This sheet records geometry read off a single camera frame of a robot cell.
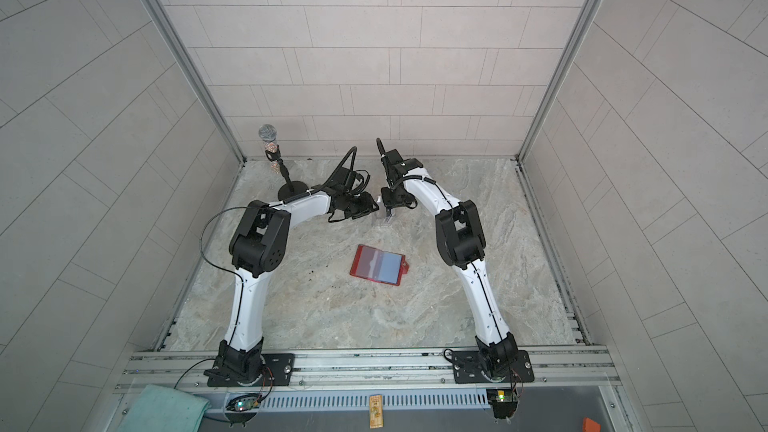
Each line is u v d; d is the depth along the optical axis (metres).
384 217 0.94
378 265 0.88
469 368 0.71
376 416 0.64
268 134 0.85
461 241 0.60
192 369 0.71
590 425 0.63
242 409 0.64
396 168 0.76
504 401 0.68
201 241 0.97
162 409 0.65
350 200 0.88
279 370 0.71
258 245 0.57
